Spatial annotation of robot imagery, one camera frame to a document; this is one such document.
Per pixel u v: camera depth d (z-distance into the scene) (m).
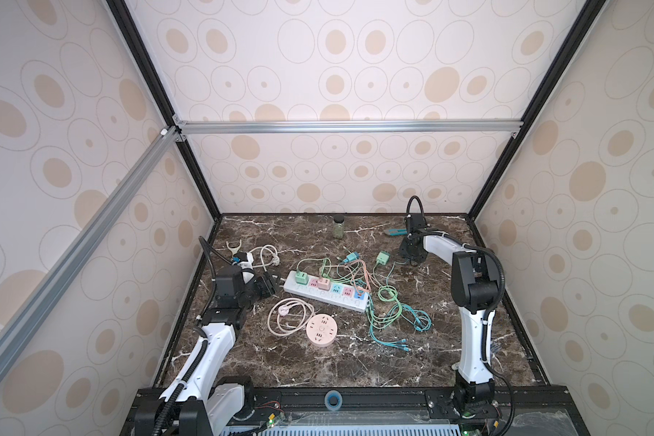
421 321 0.88
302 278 0.92
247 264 0.74
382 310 0.92
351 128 0.94
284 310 0.90
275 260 1.03
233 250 1.08
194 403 0.41
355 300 0.92
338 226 1.07
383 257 1.03
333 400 0.74
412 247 0.80
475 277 0.63
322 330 0.85
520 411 0.73
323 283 0.91
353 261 1.01
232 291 0.62
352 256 1.03
